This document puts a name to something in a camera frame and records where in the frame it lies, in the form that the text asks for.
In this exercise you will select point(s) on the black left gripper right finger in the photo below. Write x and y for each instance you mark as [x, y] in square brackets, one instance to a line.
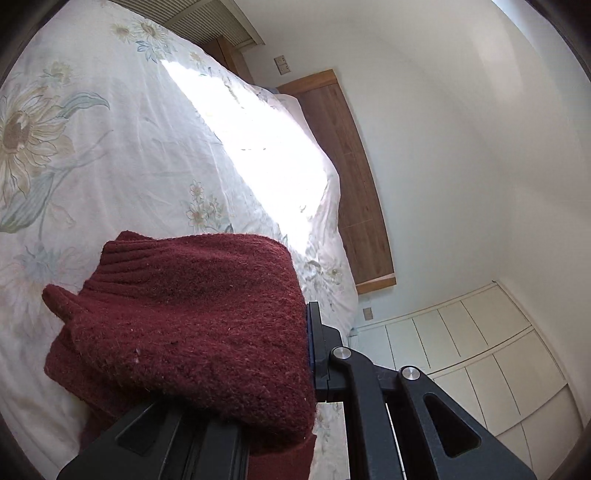
[399, 423]

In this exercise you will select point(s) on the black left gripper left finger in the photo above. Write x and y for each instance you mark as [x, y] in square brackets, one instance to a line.
[164, 440]

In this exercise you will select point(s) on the dark red knitted sweater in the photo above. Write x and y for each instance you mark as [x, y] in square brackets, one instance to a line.
[216, 319]

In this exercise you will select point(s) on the white built-in wardrobe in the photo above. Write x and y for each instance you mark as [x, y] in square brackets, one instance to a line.
[485, 352]

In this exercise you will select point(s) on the brown wooden headboard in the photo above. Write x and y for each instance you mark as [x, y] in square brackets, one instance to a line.
[361, 220]

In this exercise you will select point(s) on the floral white bed cover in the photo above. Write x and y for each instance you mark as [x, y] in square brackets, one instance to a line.
[110, 122]

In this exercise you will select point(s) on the brown wooden nightstand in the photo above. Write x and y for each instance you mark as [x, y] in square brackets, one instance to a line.
[228, 56]

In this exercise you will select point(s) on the grey slatted blind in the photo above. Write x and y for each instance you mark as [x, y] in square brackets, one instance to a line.
[199, 21]

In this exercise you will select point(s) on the beige wall switch plate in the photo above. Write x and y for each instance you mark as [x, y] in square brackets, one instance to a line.
[282, 65]

